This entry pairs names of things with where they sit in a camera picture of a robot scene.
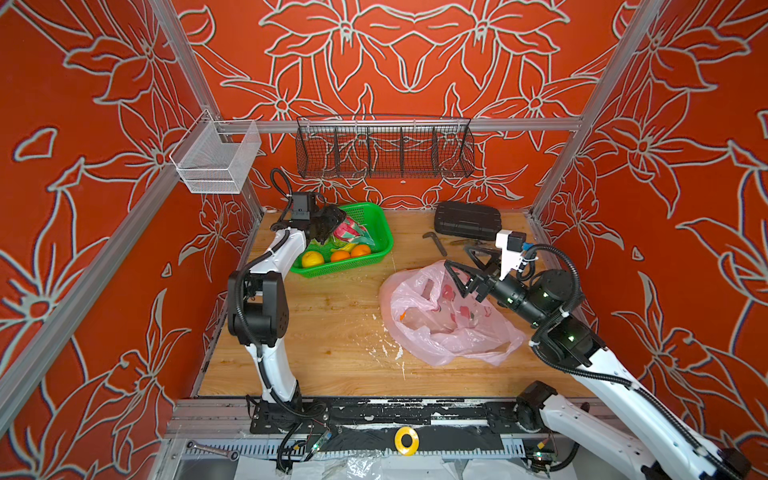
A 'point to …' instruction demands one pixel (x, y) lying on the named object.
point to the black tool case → (468, 220)
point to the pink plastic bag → (428, 318)
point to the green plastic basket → (364, 213)
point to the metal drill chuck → (462, 243)
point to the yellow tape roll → (410, 450)
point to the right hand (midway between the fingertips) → (453, 257)
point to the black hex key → (432, 235)
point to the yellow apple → (312, 259)
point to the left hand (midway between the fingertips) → (339, 214)
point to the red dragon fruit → (349, 230)
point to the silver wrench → (233, 455)
